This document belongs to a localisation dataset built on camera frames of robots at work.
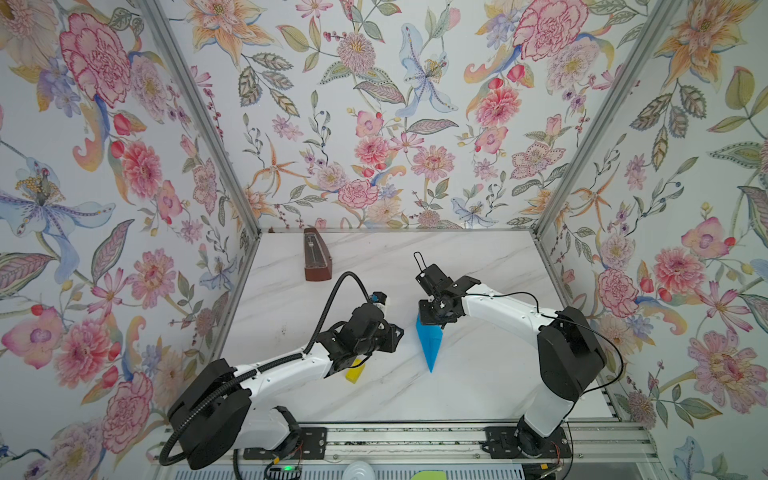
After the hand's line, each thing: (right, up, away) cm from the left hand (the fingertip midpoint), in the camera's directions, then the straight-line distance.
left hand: (406, 337), depth 81 cm
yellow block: (-15, -11, +4) cm, 19 cm away
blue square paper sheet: (+8, -3, +12) cm, 15 cm away
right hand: (+6, +4, +10) cm, 12 cm away
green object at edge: (+5, -30, -10) cm, 32 cm away
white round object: (-12, -25, -15) cm, 32 cm away
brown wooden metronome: (-28, +22, +20) cm, 41 cm away
